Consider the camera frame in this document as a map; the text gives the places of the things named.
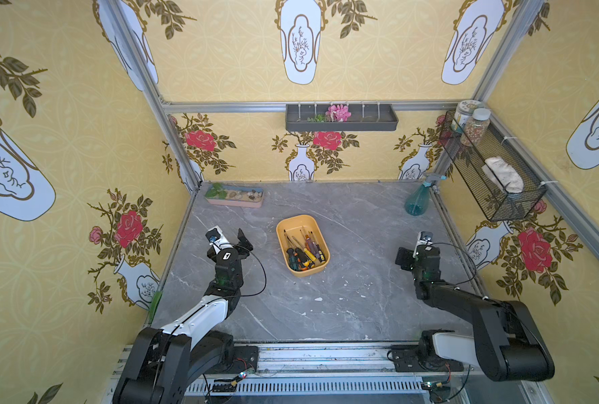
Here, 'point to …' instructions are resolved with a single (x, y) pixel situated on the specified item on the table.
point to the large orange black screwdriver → (301, 256)
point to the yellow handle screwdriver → (305, 250)
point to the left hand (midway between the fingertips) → (221, 236)
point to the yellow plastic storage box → (292, 227)
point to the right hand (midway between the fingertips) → (418, 250)
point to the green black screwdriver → (292, 255)
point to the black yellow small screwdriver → (319, 251)
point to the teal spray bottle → (418, 201)
